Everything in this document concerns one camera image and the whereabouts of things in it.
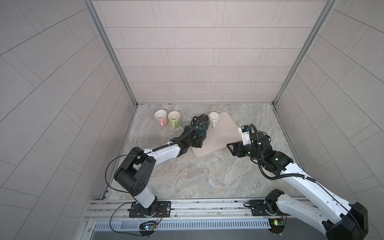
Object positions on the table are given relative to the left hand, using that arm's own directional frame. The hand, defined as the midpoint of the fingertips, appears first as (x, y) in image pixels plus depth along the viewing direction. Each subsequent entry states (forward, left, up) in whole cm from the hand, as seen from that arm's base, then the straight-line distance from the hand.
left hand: (200, 135), depth 91 cm
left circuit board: (-46, +23, -2) cm, 51 cm away
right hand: (-12, -15, +10) cm, 22 cm away
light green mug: (+12, +17, +2) cm, 21 cm away
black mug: (+10, -3, +2) cm, 10 cm away
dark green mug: (+2, -1, +2) cm, 3 cm away
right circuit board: (-44, -36, -6) cm, 57 cm away
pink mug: (+12, +26, +2) cm, 28 cm away
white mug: (+13, -9, 0) cm, 16 cm away
